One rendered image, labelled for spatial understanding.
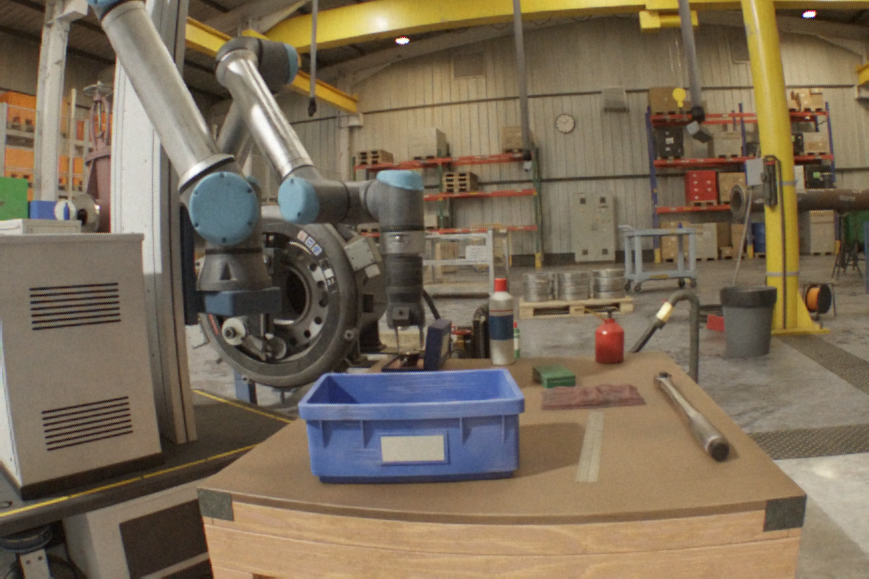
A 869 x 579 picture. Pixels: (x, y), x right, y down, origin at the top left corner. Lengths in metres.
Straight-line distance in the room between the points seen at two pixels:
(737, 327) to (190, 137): 3.31
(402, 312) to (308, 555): 0.53
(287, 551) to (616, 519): 0.43
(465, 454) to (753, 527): 0.39
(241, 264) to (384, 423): 0.73
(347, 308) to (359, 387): 1.31
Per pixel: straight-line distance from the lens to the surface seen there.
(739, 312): 3.81
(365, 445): 0.80
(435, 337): 1.49
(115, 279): 1.30
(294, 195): 1.15
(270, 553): 0.85
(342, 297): 2.26
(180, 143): 1.30
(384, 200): 1.16
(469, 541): 0.75
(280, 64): 1.61
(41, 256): 1.24
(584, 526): 0.73
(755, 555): 0.80
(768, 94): 4.85
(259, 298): 1.42
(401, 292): 1.15
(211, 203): 1.23
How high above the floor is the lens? 0.80
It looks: 1 degrees up
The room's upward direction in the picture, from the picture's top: 2 degrees counter-clockwise
